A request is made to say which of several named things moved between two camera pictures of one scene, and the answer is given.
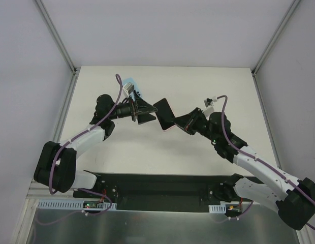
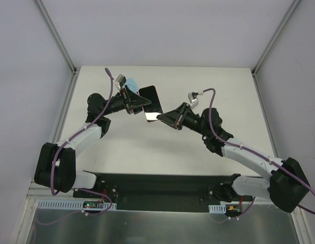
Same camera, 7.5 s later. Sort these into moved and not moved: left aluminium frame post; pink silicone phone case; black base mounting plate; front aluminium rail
Moved: pink silicone phone case
Not moved: left aluminium frame post; black base mounting plate; front aluminium rail
